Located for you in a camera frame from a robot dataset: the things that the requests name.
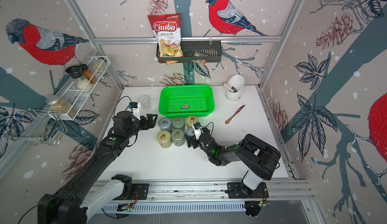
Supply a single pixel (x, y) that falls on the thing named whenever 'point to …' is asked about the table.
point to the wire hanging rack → (47, 126)
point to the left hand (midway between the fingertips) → (153, 113)
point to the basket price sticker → (185, 106)
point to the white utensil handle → (224, 84)
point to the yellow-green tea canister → (191, 119)
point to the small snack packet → (198, 54)
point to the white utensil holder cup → (237, 83)
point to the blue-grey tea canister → (165, 124)
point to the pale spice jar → (99, 65)
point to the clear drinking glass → (145, 101)
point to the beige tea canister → (164, 138)
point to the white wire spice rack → (77, 98)
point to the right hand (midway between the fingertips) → (191, 131)
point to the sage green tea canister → (178, 123)
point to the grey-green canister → (178, 137)
